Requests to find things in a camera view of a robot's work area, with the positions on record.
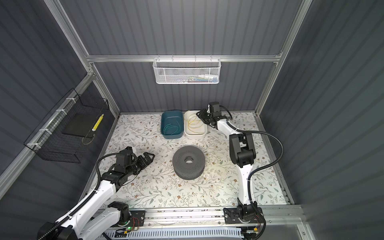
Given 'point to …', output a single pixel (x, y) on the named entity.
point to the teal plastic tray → (169, 116)
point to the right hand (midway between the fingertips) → (198, 115)
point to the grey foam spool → (188, 162)
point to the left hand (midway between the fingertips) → (150, 159)
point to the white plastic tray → (188, 133)
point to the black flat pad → (81, 124)
